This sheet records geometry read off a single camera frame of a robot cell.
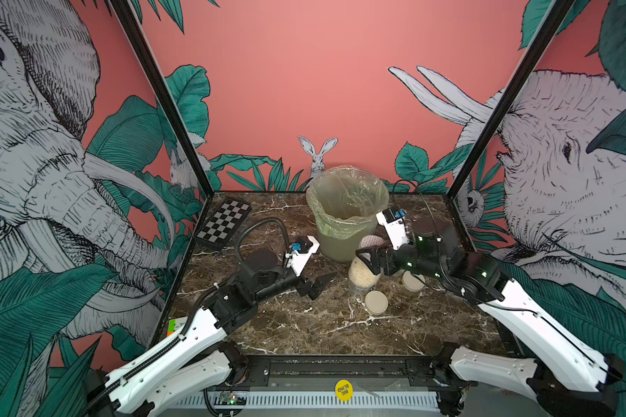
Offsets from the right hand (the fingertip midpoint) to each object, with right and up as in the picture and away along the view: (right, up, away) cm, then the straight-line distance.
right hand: (365, 244), depth 63 cm
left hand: (-10, -4, +2) cm, 11 cm away
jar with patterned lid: (-1, -9, +2) cm, 9 cm away
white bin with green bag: (-1, +13, +38) cm, 40 cm away
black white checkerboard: (-52, +4, +43) cm, 68 cm away
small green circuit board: (-36, -43, +6) cm, 57 cm away
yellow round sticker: (-5, -42, +8) cm, 43 cm away
